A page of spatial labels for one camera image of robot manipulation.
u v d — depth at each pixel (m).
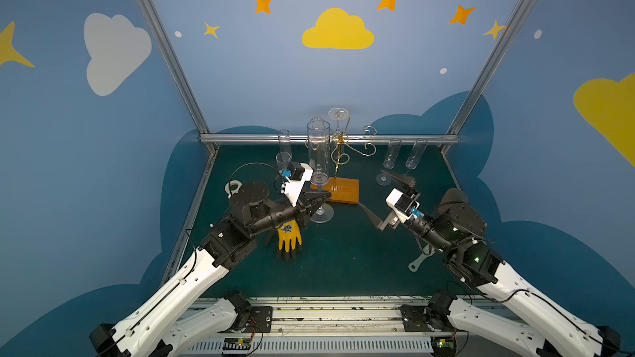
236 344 0.73
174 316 0.41
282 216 0.52
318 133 0.51
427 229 0.50
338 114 0.86
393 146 0.93
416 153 0.96
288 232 0.91
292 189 0.50
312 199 0.55
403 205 0.44
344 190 1.04
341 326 0.74
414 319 0.75
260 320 0.74
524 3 0.76
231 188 1.07
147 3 0.74
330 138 0.81
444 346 0.73
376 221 0.52
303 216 0.51
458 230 0.43
